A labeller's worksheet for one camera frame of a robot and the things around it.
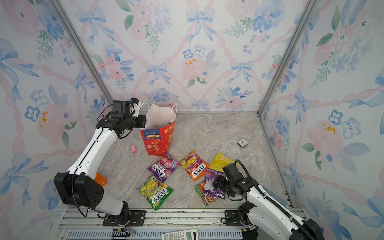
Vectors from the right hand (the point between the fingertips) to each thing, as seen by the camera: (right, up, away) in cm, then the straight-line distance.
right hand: (216, 185), depth 83 cm
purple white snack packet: (-3, +4, +1) cm, 6 cm away
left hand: (-38, +37, -2) cm, 53 cm away
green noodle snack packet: (-6, -6, -3) cm, 9 cm away
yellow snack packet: (+4, +11, +9) cm, 15 cm away
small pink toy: (-52, +18, +14) cm, 57 cm away
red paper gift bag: (-33, +26, 0) cm, 42 cm away
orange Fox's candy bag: (-12, +9, +7) cm, 17 cm away
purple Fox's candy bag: (-30, +9, +4) cm, 31 cm away
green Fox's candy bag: (-33, -3, -3) cm, 34 cm away
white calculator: (-17, -18, -14) cm, 28 cm away
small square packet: (+20, +21, +18) cm, 34 cm away
